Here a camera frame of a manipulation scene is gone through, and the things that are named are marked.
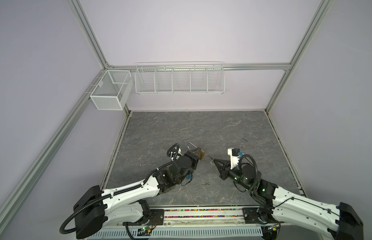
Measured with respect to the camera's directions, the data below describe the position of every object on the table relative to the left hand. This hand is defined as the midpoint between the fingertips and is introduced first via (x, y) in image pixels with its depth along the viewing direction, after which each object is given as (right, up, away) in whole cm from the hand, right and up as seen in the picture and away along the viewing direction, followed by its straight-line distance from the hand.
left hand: (202, 154), depth 74 cm
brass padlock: (-2, +1, 0) cm, 2 cm away
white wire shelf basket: (-13, +46, +25) cm, 55 cm away
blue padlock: (-7, -16, +14) cm, 22 cm away
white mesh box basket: (-59, +38, +28) cm, 76 cm away
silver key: (+5, -3, 0) cm, 6 cm away
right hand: (+6, -4, -1) cm, 7 cm away
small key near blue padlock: (+3, -19, +11) cm, 22 cm away
